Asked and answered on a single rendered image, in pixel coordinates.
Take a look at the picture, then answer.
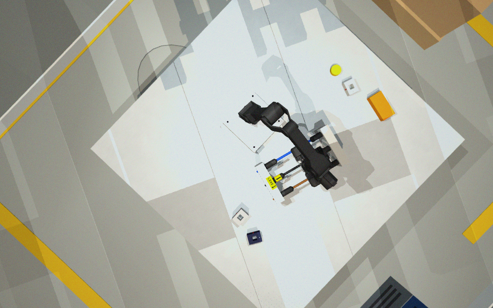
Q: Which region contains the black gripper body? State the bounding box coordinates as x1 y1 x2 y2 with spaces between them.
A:
290 147 321 187

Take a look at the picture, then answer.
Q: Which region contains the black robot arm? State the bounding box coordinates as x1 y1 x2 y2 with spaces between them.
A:
238 101 337 190

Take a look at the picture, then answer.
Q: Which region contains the yellow cylinder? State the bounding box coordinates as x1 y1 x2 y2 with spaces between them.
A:
330 64 342 76

